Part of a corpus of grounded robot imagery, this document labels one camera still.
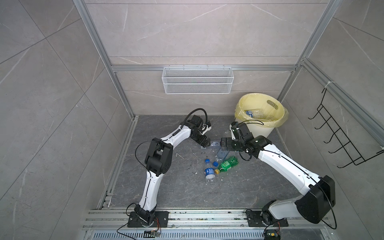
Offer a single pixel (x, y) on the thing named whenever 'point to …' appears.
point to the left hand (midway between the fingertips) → (204, 137)
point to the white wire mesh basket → (197, 80)
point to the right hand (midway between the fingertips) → (227, 141)
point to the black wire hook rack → (348, 151)
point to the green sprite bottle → (227, 165)
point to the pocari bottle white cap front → (209, 172)
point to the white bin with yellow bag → (275, 114)
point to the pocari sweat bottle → (256, 113)
